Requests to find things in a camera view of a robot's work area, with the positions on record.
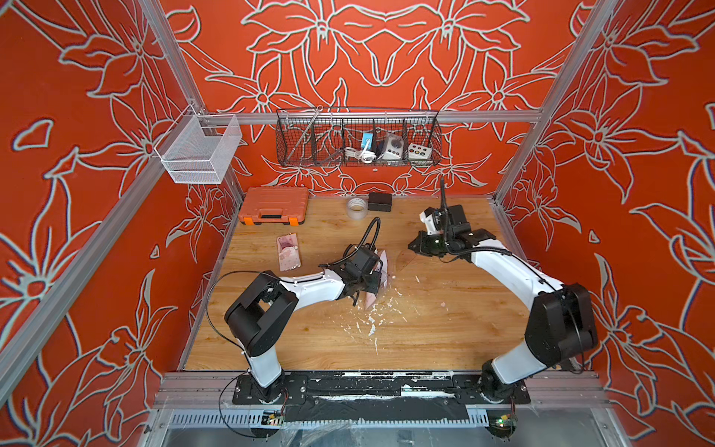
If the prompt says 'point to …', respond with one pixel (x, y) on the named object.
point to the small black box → (380, 202)
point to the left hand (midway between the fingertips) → (377, 277)
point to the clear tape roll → (357, 209)
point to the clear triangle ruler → (403, 258)
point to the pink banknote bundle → (289, 252)
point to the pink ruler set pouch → (370, 298)
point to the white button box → (417, 151)
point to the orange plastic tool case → (286, 205)
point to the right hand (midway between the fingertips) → (404, 244)
